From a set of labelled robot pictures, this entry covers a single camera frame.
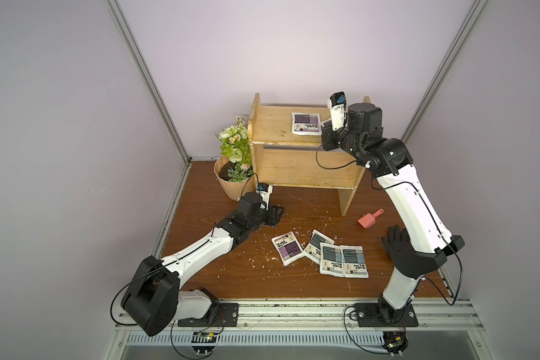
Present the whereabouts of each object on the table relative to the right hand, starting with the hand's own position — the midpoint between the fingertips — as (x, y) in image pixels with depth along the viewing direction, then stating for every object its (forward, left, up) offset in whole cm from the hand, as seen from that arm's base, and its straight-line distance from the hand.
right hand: (332, 116), depth 65 cm
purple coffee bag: (-21, +13, -47) cm, 53 cm away
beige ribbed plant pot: (-1, +36, -36) cm, 51 cm away
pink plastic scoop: (-8, -22, -47) cm, 52 cm away
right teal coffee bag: (-27, -13, -48) cm, 56 cm away
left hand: (-13, +14, -32) cm, 37 cm away
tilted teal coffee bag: (-22, +3, -48) cm, 53 cm away
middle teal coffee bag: (-26, -4, -48) cm, 54 cm away
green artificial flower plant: (+8, +33, -19) cm, 39 cm away
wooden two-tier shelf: (+11, +16, -28) cm, 34 cm away
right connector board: (-50, -22, -52) cm, 75 cm away
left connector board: (-51, +40, -49) cm, 82 cm away
